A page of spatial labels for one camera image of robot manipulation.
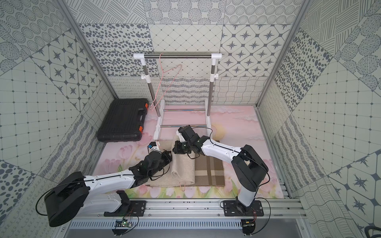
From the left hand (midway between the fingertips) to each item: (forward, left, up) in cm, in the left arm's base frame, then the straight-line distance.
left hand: (174, 147), depth 83 cm
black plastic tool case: (+23, +39, -4) cm, 45 cm away
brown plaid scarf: (-9, -20, -12) cm, 25 cm away
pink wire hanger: (+49, +14, +11) cm, 52 cm away
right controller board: (-34, -39, -16) cm, 55 cm away
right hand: (-1, 0, -3) cm, 3 cm away
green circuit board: (-35, +22, -13) cm, 43 cm away
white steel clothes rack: (+30, -20, +6) cm, 36 cm away
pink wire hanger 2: (-20, -5, -8) cm, 22 cm away
